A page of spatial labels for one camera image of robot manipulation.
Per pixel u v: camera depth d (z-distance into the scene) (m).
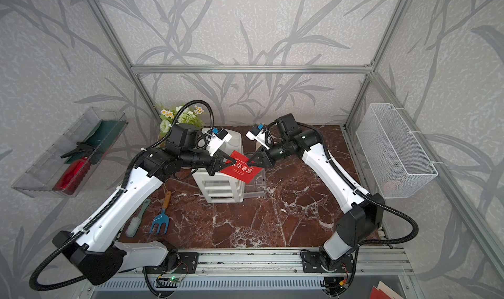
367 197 0.42
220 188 0.79
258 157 0.63
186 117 0.82
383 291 0.68
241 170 0.70
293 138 0.57
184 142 0.52
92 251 0.38
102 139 0.72
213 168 0.58
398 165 0.61
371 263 0.75
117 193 0.42
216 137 0.58
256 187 0.94
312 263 0.72
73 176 0.58
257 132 0.63
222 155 0.60
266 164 0.63
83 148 0.66
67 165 0.65
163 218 0.85
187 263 0.73
